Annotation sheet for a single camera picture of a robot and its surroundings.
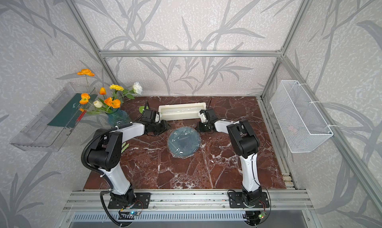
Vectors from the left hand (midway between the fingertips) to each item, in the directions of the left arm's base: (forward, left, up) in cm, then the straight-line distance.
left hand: (170, 126), depth 97 cm
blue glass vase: (+4, +34, +4) cm, 35 cm away
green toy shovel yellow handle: (+22, +26, -7) cm, 34 cm away
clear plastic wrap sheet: (-10, -10, -2) cm, 14 cm away
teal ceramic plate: (-10, -10, -2) cm, 14 cm away
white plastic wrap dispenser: (+11, -7, +3) cm, 13 cm away
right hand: (+2, -17, -4) cm, 18 cm away
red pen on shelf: (-12, +37, +26) cm, 46 cm away
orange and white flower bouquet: (+1, +33, +22) cm, 40 cm away
